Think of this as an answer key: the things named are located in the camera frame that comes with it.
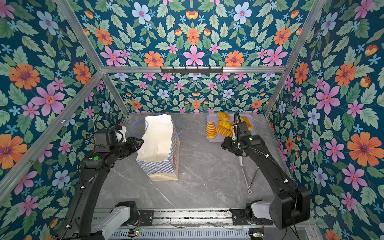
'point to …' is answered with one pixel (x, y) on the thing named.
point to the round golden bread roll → (222, 116)
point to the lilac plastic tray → (214, 118)
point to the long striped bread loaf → (211, 131)
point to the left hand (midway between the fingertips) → (143, 138)
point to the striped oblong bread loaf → (225, 132)
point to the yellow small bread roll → (226, 125)
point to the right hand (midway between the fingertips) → (225, 145)
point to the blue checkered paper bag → (160, 153)
